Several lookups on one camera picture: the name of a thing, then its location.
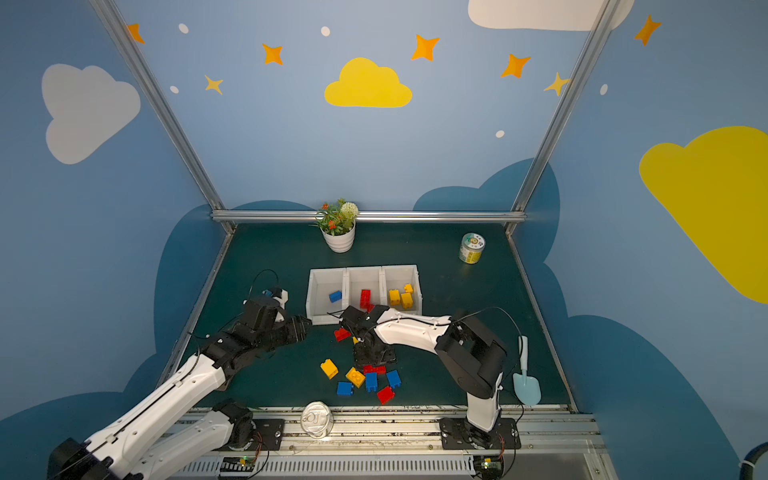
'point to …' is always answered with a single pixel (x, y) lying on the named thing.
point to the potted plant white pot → (337, 223)
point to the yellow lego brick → (394, 297)
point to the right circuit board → (488, 467)
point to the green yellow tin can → (471, 247)
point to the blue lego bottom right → (394, 379)
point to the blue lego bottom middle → (371, 381)
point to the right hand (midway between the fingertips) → (372, 362)
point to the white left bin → (326, 292)
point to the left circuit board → (237, 464)
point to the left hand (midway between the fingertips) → (304, 321)
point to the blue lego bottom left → (345, 389)
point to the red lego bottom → (385, 395)
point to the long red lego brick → (365, 300)
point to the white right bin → (401, 288)
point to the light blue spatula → (527, 387)
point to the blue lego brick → (335, 296)
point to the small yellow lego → (409, 288)
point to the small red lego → (370, 307)
